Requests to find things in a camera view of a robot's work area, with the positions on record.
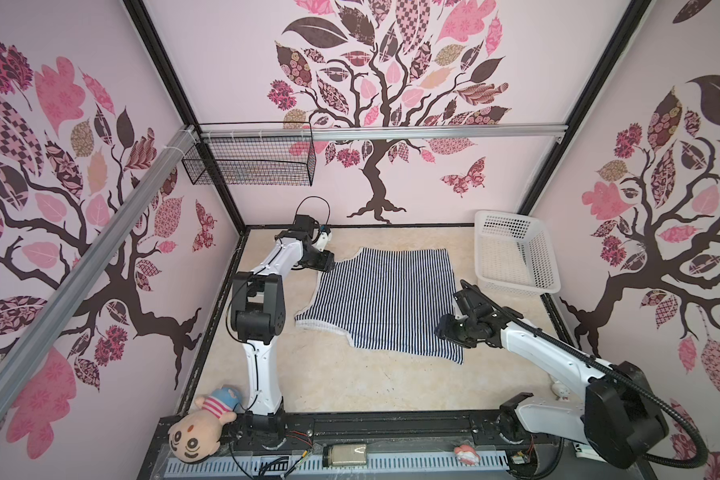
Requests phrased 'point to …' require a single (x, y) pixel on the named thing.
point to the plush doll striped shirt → (196, 436)
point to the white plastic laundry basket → (513, 254)
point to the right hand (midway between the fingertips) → (439, 330)
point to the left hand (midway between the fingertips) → (325, 265)
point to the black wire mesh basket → (255, 154)
